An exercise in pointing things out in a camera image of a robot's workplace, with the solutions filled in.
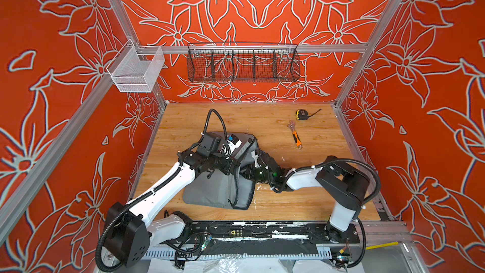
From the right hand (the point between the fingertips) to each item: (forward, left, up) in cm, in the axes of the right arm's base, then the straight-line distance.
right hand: (238, 170), depth 86 cm
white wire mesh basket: (+41, +53, +28) cm, 72 cm away
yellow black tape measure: (+37, -37, -1) cm, 52 cm away
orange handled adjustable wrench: (+20, -32, -3) cm, 38 cm away
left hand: (-1, -1, +10) cm, 11 cm away
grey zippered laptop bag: (-12, +3, +5) cm, 13 cm away
